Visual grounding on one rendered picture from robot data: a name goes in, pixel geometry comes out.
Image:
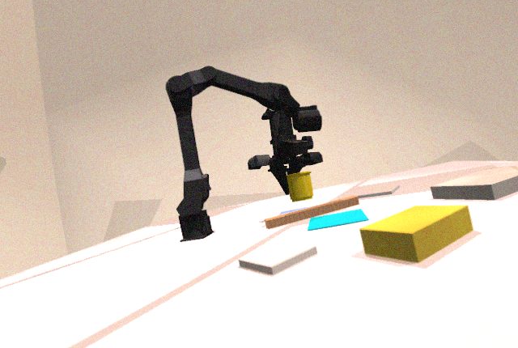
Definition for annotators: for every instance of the orange flat bar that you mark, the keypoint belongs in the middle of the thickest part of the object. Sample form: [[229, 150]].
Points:
[[301, 215]]

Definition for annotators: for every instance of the yellow cup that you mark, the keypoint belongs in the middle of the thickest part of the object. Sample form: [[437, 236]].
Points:
[[300, 186]]

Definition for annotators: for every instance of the white flat slab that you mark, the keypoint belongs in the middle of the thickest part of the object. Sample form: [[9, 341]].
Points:
[[277, 258]]

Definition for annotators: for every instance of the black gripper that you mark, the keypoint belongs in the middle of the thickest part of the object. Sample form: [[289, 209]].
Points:
[[276, 163]]

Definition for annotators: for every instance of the yellow rectangular block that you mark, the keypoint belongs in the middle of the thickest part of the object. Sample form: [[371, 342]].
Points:
[[416, 233]]

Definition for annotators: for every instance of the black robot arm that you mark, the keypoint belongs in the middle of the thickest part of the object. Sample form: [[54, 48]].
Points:
[[194, 222]]

